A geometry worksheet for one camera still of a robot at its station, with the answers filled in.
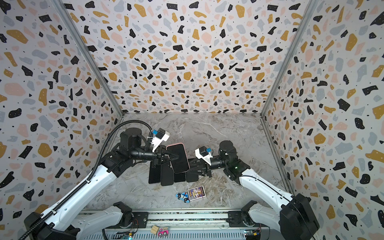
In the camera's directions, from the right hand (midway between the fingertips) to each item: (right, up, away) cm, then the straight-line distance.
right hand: (187, 167), depth 66 cm
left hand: (-4, +6, -5) cm, 9 cm away
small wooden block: (-16, -31, +4) cm, 35 cm away
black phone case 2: (0, -12, +22) cm, 25 cm away
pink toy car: (-11, -31, +3) cm, 33 cm away
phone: (-6, -12, +22) cm, 26 cm away
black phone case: (-14, -12, +21) cm, 28 cm away
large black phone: (-21, -10, +22) cm, 32 cm away
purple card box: (+3, -18, +16) cm, 24 cm away
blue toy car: (-3, -20, +14) cm, 24 cm away
